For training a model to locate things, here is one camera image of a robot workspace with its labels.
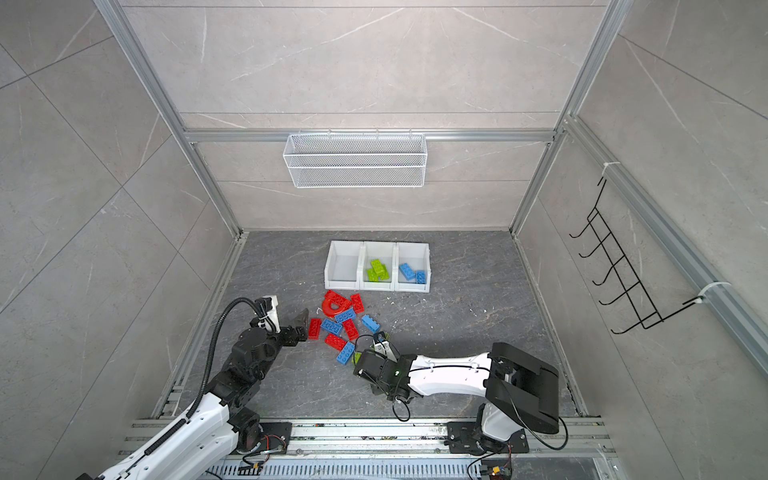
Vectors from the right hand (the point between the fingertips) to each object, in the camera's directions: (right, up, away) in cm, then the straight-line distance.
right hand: (381, 372), depth 84 cm
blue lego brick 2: (-16, +11, +8) cm, 22 cm away
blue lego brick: (-12, +15, +9) cm, 21 cm away
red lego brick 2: (-15, +8, +4) cm, 17 cm away
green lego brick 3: (-8, +4, +2) cm, 9 cm away
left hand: (-25, +20, -4) cm, 32 cm away
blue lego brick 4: (-11, +5, +2) cm, 12 cm away
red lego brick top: (-9, +18, +14) cm, 24 cm away
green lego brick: (-1, +29, +20) cm, 35 cm away
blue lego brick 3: (-4, +12, +8) cm, 15 cm away
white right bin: (+13, +33, +26) cm, 44 cm away
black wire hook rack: (+58, +29, -16) cm, 67 cm away
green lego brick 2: (-4, +27, +21) cm, 34 cm away
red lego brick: (-10, +11, +7) cm, 16 cm away
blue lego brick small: (+13, +26, +19) cm, 35 cm away
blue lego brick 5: (+8, +28, +20) cm, 36 cm away
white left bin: (-15, +30, +23) cm, 41 cm away
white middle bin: (0, +35, +25) cm, 43 cm away
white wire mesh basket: (-9, +67, +16) cm, 69 cm away
